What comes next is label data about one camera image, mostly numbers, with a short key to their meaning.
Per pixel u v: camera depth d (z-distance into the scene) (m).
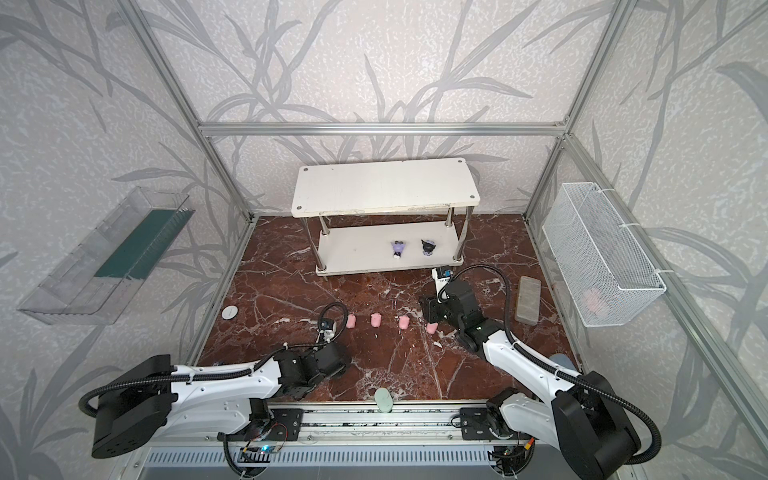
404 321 0.91
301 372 0.62
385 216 1.22
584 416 0.40
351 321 0.91
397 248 0.99
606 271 0.61
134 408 0.42
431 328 0.89
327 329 0.75
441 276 0.74
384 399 0.76
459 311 0.63
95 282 0.64
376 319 0.91
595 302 0.73
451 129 1.70
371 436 0.72
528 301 0.94
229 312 0.94
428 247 0.98
